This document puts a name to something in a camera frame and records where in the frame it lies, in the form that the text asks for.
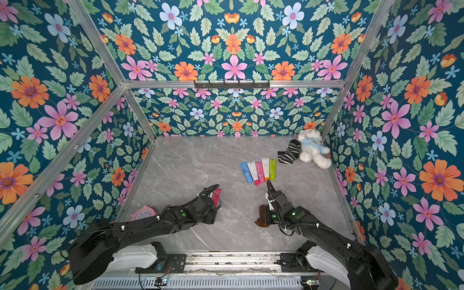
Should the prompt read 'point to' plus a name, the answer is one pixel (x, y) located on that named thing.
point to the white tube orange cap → (266, 164)
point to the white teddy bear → (313, 149)
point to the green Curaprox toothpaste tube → (272, 168)
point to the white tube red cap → (252, 166)
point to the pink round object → (142, 213)
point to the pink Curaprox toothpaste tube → (260, 172)
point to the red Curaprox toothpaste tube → (216, 193)
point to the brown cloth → (261, 220)
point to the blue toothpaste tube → (246, 171)
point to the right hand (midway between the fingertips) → (265, 213)
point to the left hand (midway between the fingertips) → (214, 211)
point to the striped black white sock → (292, 153)
